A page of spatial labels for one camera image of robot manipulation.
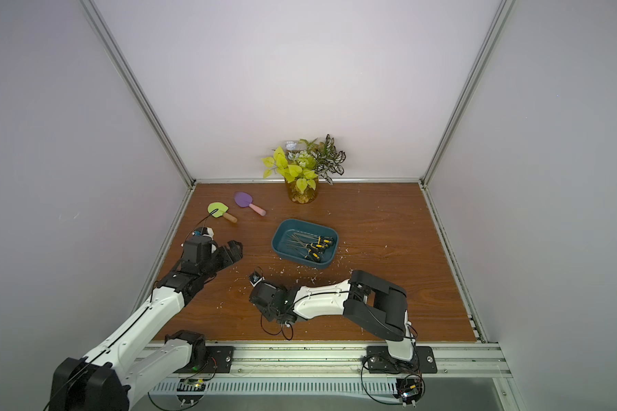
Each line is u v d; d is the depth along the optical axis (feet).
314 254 3.07
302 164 3.30
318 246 3.12
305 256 3.04
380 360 2.40
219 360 2.39
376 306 1.51
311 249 3.10
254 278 2.43
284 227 3.24
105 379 1.26
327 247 3.12
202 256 2.11
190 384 2.34
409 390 2.28
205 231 2.48
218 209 3.65
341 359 2.48
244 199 3.76
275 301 2.08
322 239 3.19
